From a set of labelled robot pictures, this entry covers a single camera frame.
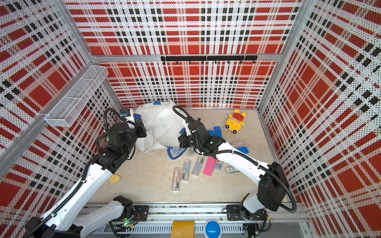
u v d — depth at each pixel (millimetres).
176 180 841
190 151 956
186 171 880
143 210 766
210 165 891
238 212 652
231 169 868
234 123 1037
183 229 708
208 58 884
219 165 908
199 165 897
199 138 574
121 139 501
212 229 680
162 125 926
